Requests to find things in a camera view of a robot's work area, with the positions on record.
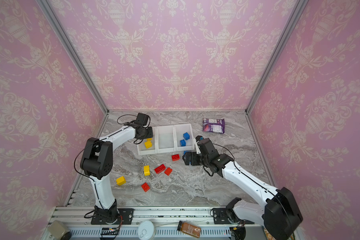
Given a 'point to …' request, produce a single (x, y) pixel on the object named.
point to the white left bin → (141, 149)
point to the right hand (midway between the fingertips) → (190, 156)
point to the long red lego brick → (160, 169)
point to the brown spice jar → (189, 229)
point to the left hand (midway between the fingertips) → (151, 133)
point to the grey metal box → (57, 228)
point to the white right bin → (179, 131)
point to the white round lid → (145, 230)
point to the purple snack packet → (213, 125)
